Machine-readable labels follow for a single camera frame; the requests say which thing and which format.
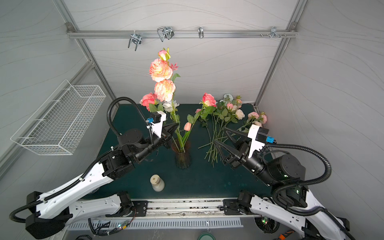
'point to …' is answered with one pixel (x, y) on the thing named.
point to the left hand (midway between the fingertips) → (178, 121)
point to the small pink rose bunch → (223, 119)
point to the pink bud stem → (187, 127)
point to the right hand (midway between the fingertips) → (223, 129)
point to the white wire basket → (55, 124)
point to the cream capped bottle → (158, 184)
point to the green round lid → (207, 236)
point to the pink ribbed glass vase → (181, 147)
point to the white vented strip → (123, 224)
